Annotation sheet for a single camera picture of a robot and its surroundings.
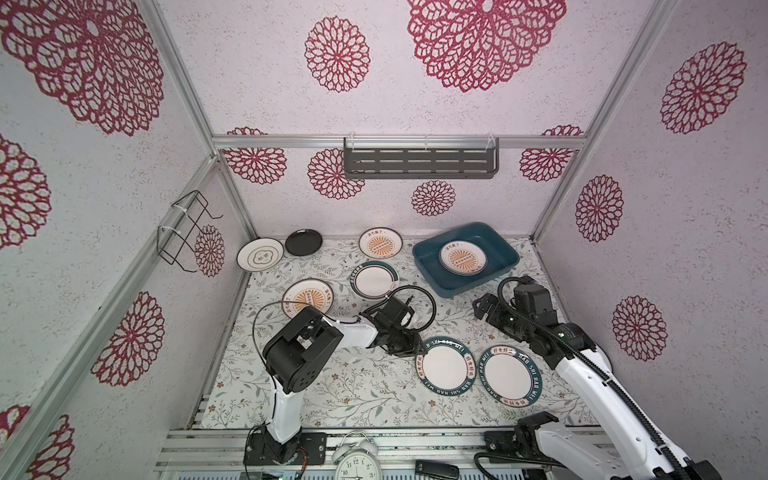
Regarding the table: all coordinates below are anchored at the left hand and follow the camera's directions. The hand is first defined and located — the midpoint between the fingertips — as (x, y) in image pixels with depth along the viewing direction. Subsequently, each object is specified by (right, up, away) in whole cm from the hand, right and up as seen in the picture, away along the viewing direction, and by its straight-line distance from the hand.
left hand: (424, 356), depth 89 cm
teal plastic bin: (+32, +32, +23) cm, 51 cm away
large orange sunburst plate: (+18, +30, +23) cm, 42 cm away
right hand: (+15, +17, -11) cm, 25 cm away
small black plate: (-44, +36, +29) cm, 64 cm away
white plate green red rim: (-16, +22, +17) cm, 32 cm away
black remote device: (0, -20, -21) cm, 29 cm away
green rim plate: (+6, -2, -4) cm, 7 cm away
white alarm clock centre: (-18, -18, -20) cm, 33 cm away
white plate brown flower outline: (-61, +32, +27) cm, 73 cm away
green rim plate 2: (+24, -5, -3) cm, 25 cm away
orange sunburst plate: (-38, +18, +14) cm, 44 cm away
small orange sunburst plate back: (-13, +36, +30) cm, 49 cm away
